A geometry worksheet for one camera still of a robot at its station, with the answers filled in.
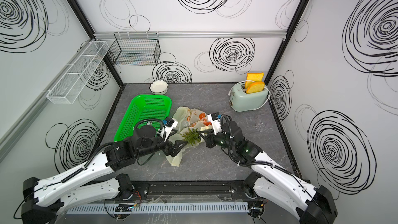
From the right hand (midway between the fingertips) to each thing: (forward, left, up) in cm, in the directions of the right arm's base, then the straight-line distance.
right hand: (199, 134), depth 71 cm
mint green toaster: (+30, -25, -12) cm, 41 cm away
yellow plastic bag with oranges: (+12, +6, -10) cm, 17 cm away
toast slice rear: (+40, -34, -1) cm, 53 cm away
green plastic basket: (+28, +42, -18) cm, 53 cm away
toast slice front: (+32, -32, -1) cm, 45 cm away
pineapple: (+2, +4, -8) cm, 9 cm away
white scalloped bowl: (+48, +34, -19) cm, 62 cm away
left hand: (-3, +8, +3) cm, 9 cm away
